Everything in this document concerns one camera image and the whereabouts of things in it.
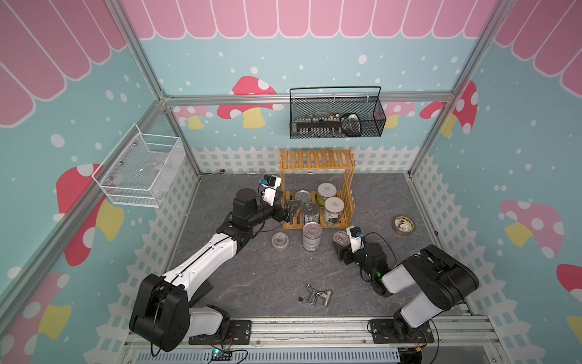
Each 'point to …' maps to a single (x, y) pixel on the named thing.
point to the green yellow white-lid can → (325, 190)
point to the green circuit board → (220, 355)
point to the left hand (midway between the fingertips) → (292, 200)
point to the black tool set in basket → (335, 125)
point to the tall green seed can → (311, 236)
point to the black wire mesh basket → (327, 112)
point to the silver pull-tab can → (303, 196)
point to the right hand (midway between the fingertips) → (341, 238)
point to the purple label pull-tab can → (311, 211)
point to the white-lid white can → (333, 208)
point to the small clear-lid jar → (280, 240)
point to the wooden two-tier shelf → (336, 159)
